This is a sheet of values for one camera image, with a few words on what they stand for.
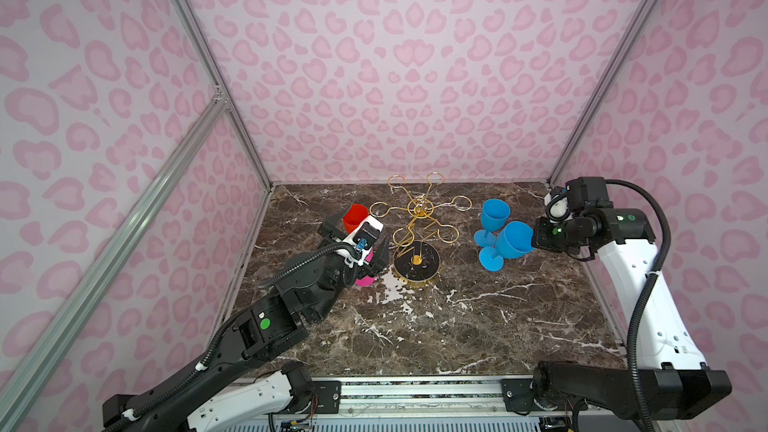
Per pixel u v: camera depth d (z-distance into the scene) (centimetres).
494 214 92
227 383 44
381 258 53
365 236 45
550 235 63
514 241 70
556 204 64
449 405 72
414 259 95
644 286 42
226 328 44
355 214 95
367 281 94
